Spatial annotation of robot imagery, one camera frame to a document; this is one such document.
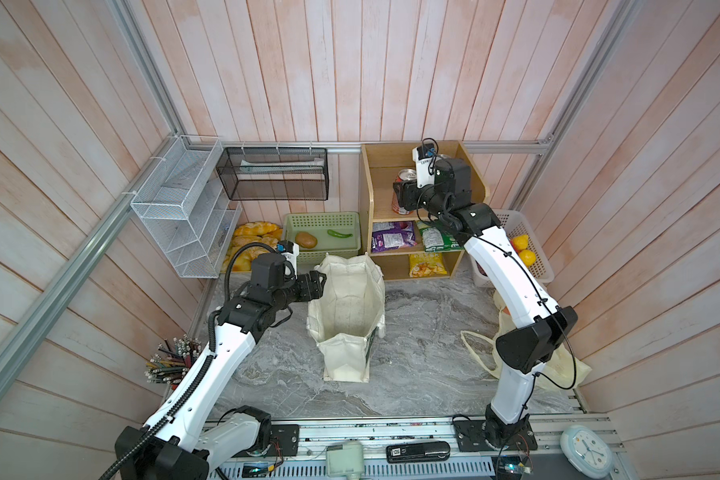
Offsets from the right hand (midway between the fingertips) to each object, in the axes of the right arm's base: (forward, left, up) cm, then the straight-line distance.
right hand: (403, 180), depth 75 cm
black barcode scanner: (-55, -3, -35) cm, 65 cm away
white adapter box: (-57, +14, -37) cm, 69 cm away
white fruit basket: (+11, -49, -34) cm, 60 cm away
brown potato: (+12, +33, -37) cm, 51 cm away
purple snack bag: (+1, +2, -21) cm, 21 cm away
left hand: (-21, +23, -17) cm, 35 cm away
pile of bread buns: (+9, +52, -33) cm, 63 cm away
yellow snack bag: (+1, -12, -36) cm, 38 cm away
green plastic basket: (+19, +28, -39) cm, 51 cm away
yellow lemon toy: (+2, -47, -33) cm, 57 cm away
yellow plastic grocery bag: (-35, -45, -38) cm, 69 cm away
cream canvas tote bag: (-19, +16, -41) cm, 48 cm away
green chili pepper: (+18, +20, -40) cm, 48 cm away
